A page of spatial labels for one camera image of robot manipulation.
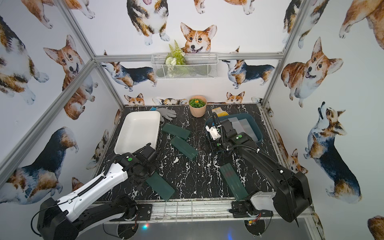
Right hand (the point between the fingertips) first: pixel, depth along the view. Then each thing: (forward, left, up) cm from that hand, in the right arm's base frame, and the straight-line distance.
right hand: (206, 144), depth 79 cm
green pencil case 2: (+9, +13, -18) cm, 24 cm away
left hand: (-11, +26, -8) cm, 30 cm away
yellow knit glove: (+39, -11, -18) cm, 44 cm away
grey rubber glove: (+35, +29, -15) cm, 48 cm away
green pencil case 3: (-16, +25, -16) cm, 34 cm away
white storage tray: (+22, +47, -15) cm, 54 cm away
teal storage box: (+27, -34, -14) cm, 46 cm away
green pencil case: (+19, +20, -15) cm, 32 cm away
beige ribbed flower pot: (+36, +5, -6) cm, 37 cm away
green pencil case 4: (-17, -17, -16) cm, 29 cm away
